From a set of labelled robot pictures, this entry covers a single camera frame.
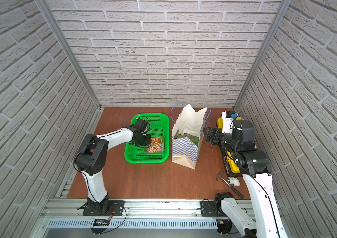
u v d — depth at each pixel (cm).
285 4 68
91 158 51
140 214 73
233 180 81
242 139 44
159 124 106
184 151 81
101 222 72
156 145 95
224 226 69
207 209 73
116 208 73
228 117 54
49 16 73
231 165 74
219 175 85
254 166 40
